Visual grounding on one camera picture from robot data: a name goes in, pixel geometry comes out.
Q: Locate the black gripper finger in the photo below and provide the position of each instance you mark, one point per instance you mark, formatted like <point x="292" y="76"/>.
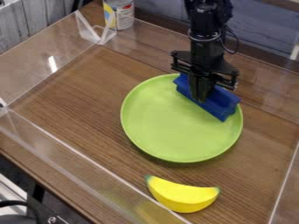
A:
<point x="205" y="87"/>
<point x="194" y="81"/>

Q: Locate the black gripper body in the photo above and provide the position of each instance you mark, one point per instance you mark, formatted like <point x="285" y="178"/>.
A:
<point x="218" y="70"/>

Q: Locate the blue star-shaped block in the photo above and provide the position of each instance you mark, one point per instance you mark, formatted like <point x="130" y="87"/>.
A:
<point x="221" y="102"/>

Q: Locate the green round plate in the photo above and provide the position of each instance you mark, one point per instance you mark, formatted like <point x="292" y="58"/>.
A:
<point x="172" y="129"/>

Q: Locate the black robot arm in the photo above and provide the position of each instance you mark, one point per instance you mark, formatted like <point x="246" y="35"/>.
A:
<point x="208" y="16"/>

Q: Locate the white can with label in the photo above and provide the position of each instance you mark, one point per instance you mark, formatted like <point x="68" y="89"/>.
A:
<point x="118" y="13"/>

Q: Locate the yellow toy banana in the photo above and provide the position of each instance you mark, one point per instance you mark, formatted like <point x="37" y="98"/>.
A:
<point x="180" y="198"/>

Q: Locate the clear acrylic enclosure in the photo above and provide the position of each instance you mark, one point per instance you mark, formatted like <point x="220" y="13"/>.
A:
<point x="62" y="85"/>

